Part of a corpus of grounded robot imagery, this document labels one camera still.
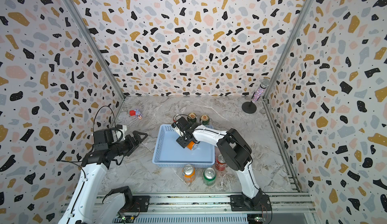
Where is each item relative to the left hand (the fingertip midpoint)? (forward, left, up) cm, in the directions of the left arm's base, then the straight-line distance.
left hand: (143, 138), depth 77 cm
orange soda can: (-15, -23, -8) cm, 29 cm away
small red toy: (+29, +17, -14) cm, 36 cm away
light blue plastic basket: (+1, -9, -20) cm, 22 cm away
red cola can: (+29, -11, -19) cm, 36 cm away
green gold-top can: (+20, -24, -9) cm, 32 cm away
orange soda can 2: (+2, -24, -12) cm, 27 cm away
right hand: (+8, -18, -16) cm, 26 cm away
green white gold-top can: (+18, -32, -8) cm, 37 cm away
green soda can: (-16, -33, -8) cm, 38 cm away
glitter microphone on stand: (+37, -68, -18) cm, 79 cm away
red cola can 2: (-10, -40, -9) cm, 42 cm away
